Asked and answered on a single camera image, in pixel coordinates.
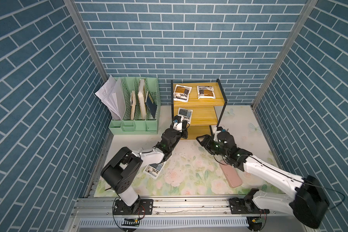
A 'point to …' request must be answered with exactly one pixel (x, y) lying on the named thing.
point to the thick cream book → (141, 96)
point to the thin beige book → (133, 101)
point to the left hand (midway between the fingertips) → (190, 122)
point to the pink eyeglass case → (232, 176)
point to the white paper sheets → (111, 94)
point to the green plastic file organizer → (132, 123)
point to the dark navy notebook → (151, 104)
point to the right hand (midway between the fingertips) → (198, 140)
